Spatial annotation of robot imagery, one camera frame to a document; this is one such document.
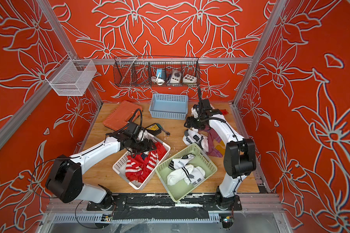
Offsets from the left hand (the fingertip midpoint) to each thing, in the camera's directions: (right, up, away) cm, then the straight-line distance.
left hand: (152, 148), depth 84 cm
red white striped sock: (-9, -13, -5) cm, 17 cm away
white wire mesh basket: (-53, +45, +8) cm, 70 cm away
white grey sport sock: (+17, -8, -3) cm, 19 cm away
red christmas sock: (+5, -2, +3) cm, 6 cm away
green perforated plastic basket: (+17, -22, -6) cm, 29 cm away
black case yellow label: (-1, +9, +16) cm, 19 cm away
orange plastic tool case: (-25, +20, +20) cm, 37 cm away
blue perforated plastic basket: (+9, +27, +34) cm, 44 cm away
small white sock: (+25, -15, -6) cm, 30 cm away
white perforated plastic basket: (-19, -11, -1) cm, 22 cm away
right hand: (+21, +14, +4) cm, 25 cm away
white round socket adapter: (+14, +44, +8) cm, 47 cm away
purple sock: (+41, -1, +11) cm, 43 cm away
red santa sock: (-7, -6, -5) cm, 10 cm away
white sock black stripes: (+16, -14, -6) cm, 22 cm away
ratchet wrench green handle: (+8, +7, +15) cm, 18 cm away
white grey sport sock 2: (+25, +5, +12) cm, 28 cm away
